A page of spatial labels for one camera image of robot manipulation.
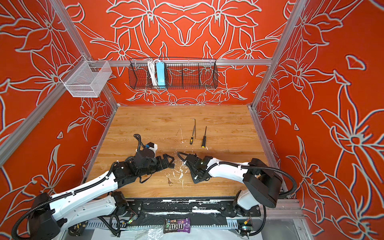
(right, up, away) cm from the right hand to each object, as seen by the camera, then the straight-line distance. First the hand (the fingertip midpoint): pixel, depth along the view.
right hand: (195, 177), depth 84 cm
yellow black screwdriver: (+6, +18, +13) cm, 23 cm away
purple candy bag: (-7, -16, -16) cm, 24 cm away
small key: (-15, -2, -2) cm, 15 cm away
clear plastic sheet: (-23, -19, -16) cm, 34 cm away
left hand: (-13, +12, -8) cm, 19 cm away
